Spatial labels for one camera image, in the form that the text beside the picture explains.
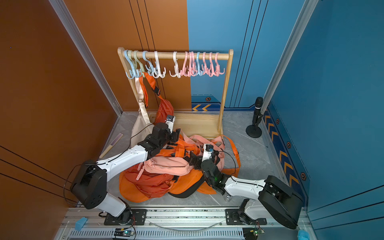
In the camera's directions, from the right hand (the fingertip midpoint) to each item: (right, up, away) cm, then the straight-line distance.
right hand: (197, 152), depth 83 cm
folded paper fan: (-56, +4, +20) cm, 60 cm away
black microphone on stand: (+42, +11, +23) cm, 49 cm away
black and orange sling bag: (-6, -15, -7) cm, 18 cm away
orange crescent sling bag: (+5, -19, -2) cm, 20 cm away
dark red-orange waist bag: (-23, -14, -9) cm, 29 cm away
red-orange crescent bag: (-21, +27, +14) cm, 37 cm away
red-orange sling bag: (-11, +2, +3) cm, 11 cm away
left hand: (-12, +15, +4) cm, 20 cm away
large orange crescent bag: (-6, -15, -7) cm, 18 cm away
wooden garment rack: (+8, +17, +32) cm, 37 cm away
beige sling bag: (-34, +13, +9) cm, 38 cm away
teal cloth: (+47, -34, -17) cm, 60 cm away
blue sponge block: (-56, -32, -12) cm, 66 cm away
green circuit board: (-37, -36, -11) cm, 53 cm away
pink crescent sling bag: (+13, +4, +14) cm, 20 cm away
